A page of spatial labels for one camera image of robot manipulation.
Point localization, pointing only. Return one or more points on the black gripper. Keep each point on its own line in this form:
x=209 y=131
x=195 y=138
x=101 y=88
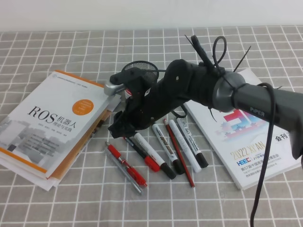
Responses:
x=148 y=103

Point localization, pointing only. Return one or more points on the red gel pen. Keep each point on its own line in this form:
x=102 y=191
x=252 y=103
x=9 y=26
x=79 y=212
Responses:
x=129 y=169

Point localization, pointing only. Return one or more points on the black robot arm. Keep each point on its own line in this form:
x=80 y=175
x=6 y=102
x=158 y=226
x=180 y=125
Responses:
x=212 y=87

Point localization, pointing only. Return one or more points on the black mesh pen holder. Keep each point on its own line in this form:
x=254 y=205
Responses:
x=149 y=70

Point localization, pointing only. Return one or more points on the red cap black pen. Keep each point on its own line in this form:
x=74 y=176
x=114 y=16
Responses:
x=147 y=159

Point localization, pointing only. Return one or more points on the grey gel pen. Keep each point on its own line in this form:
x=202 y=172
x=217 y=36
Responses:
x=123 y=168

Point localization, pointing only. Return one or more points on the white marker pen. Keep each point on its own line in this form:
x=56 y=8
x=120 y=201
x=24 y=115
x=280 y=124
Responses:
x=189 y=154

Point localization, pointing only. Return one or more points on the white marker black lettering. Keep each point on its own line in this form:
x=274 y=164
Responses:
x=167 y=148

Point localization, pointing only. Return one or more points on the white marker black cap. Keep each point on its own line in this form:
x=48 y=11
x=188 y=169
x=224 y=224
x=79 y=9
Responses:
x=192 y=143
x=155 y=156

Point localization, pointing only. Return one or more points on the red pencil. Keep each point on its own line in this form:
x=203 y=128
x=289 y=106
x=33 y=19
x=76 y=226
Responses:
x=175 y=144

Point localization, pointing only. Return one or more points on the white HEEC show catalogue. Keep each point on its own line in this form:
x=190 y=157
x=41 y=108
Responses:
x=237 y=127

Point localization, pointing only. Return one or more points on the grey checkered tablecloth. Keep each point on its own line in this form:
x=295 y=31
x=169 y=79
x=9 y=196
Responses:
x=94 y=193

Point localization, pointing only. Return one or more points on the white orange ROS book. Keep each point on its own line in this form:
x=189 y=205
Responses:
x=44 y=128

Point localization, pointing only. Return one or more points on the books under ROS book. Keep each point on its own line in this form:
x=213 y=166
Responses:
x=65 y=165

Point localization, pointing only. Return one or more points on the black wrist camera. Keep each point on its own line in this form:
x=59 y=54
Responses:
x=122 y=81

